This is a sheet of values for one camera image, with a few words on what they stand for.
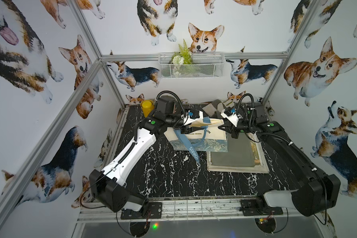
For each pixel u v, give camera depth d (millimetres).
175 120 596
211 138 799
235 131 654
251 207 734
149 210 727
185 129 597
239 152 878
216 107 1185
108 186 388
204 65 920
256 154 900
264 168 861
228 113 636
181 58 818
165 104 533
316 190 389
